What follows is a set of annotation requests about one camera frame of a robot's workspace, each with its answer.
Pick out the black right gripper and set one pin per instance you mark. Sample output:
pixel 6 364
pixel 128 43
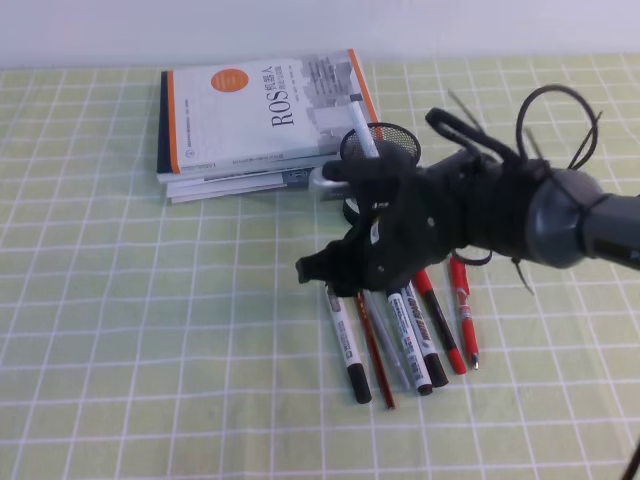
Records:
pixel 430 216

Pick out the white marker black cap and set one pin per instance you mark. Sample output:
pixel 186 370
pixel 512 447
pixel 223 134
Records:
pixel 348 348

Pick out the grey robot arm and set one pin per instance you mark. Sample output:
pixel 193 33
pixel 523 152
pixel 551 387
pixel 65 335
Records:
pixel 550 216

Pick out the grey translucent pen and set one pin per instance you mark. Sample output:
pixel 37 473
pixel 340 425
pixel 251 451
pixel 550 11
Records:
pixel 381 328

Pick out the black mesh pen holder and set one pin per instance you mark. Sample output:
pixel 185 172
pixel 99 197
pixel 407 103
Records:
pixel 394 143

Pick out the white marker in holder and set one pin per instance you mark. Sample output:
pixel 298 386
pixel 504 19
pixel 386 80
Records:
pixel 361 127

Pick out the red ballpoint pen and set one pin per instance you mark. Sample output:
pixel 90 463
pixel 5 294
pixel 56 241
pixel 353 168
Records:
pixel 462 291

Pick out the black marker pen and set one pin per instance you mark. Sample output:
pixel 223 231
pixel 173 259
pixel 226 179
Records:
pixel 423 336

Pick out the middle book in stack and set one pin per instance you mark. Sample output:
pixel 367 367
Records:
pixel 292 168

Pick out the book in stack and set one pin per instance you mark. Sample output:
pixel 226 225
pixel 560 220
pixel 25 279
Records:
pixel 292 168
pixel 226 187

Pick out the white black whiteboard marker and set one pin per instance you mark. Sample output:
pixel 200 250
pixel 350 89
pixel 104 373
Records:
pixel 415 362

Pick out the white ROS book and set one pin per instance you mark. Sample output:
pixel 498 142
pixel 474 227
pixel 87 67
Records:
pixel 261 115

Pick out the bottom book in stack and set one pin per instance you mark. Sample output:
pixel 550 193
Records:
pixel 226 187

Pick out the red black double-tip marker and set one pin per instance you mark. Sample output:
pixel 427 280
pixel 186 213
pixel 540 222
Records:
pixel 426 291

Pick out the red brown pencil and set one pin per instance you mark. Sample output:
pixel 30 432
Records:
pixel 374 352

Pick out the green checked tablecloth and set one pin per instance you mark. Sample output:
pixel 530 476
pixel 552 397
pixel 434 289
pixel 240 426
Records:
pixel 146 340

